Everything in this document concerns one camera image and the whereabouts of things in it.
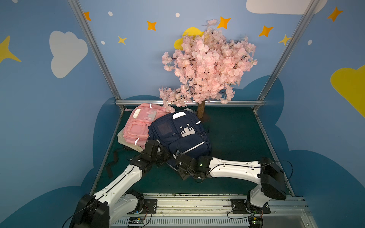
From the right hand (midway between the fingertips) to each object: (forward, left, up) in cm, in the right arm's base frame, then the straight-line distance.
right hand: (181, 167), depth 80 cm
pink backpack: (+25, +34, -2) cm, 42 cm away
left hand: (+9, +6, +3) cm, 11 cm away
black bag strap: (+1, +47, -9) cm, 48 cm away
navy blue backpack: (+23, +3, +1) cm, 24 cm away
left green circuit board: (-25, +22, -9) cm, 35 cm away
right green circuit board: (-22, -41, -12) cm, 48 cm away
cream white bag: (+18, +42, -4) cm, 46 cm away
